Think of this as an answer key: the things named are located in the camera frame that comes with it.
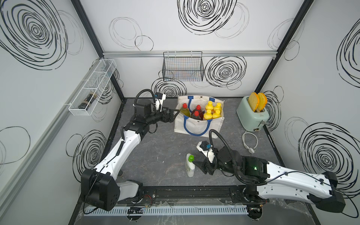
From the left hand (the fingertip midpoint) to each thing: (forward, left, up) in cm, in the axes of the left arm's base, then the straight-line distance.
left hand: (173, 109), depth 75 cm
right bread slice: (+14, -57, -6) cm, 59 cm away
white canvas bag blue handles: (0, -13, -16) cm, 21 cm away
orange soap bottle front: (+9, -27, -7) cm, 30 cm away
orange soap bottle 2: (+3, -21, -8) cm, 23 cm away
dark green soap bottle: (+6, -13, -12) cm, 19 cm away
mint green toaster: (+5, -50, -14) cm, 52 cm away
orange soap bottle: (+10, -22, -8) cm, 26 cm away
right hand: (-24, -13, -6) cm, 28 cm away
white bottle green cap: (-26, -10, -14) cm, 31 cm away
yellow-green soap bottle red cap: (+12, -7, -14) cm, 20 cm away
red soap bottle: (+10, -15, -9) cm, 21 cm away
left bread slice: (+16, -52, -7) cm, 55 cm away
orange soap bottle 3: (+3, -26, -7) cm, 27 cm away
